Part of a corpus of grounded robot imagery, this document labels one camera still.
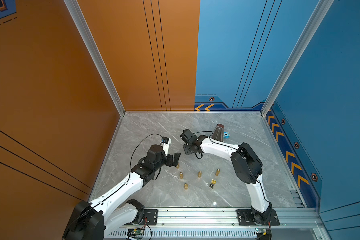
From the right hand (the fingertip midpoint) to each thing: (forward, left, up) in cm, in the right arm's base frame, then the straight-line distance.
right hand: (188, 147), depth 97 cm
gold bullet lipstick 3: (-18, -6, +1) cm, 19 cm away
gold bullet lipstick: (-12, +6, -1) cm, 14 cm away
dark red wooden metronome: (+1, -17, +14) cm, 22 cm away
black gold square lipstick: (-20, -15, -7) cm, 26 cm away
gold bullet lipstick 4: (-17, -16, +1) cm, 24 cm away
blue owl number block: (+11, -27, -1) cm, 29 cm away
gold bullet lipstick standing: (-25, +2, +1) cm, 25 cm away
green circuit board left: (-44, +26, -5) cm, 52 cm away
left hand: (-8, +9, +11) cm, 16 cm away
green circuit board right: (-45, -35, -4) cm, 57 cm away
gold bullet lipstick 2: (-19, +4, +1) cm, 19 cm away
